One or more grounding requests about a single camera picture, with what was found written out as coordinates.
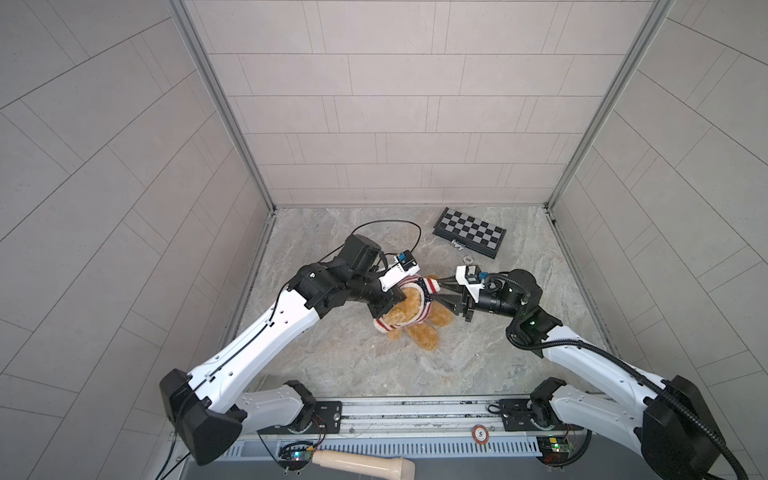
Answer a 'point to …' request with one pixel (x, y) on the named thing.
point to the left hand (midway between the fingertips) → (410, 295)
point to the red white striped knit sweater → (427, 286)
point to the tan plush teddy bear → (408, 308)
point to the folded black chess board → (476, 234)
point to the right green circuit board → (553, 444)
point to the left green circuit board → (295, 457)
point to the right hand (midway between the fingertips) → (435, 294)
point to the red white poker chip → (480, 434)
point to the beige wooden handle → (367, 465)
